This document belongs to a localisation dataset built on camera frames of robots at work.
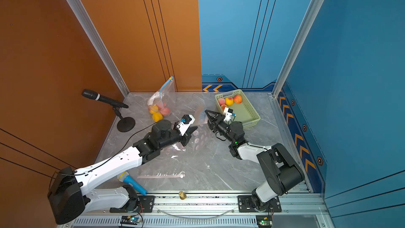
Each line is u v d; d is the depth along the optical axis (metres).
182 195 0.72
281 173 0.45
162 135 0.57
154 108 0.97
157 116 1.02
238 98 1.11
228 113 0.79
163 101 0.93
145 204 0.74
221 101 1.07
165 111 1.02
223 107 1.05
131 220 0.71
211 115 0.76
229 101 1.10
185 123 0.62
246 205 0.72
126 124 1.02
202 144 0.81
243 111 1.10
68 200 0.39
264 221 0.71
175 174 0.82
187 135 0.66
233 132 0.65
